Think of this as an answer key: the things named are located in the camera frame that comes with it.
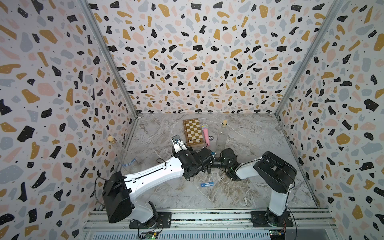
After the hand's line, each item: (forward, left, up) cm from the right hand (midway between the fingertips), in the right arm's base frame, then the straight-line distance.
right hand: (194, 162), depth 79 cm
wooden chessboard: (+29, +4, -11) cm, 31 cm away
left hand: (+4, +6, +8) cm, 11 cm away
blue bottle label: (-7, -7, -14) cm, 17 cm away
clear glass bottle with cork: (+16, -15, 0) cm, 22 cm away
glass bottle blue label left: (-2, +35, 0) cm, 35 cm away
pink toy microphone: (+34, -5, -11) cm, 36 cm away
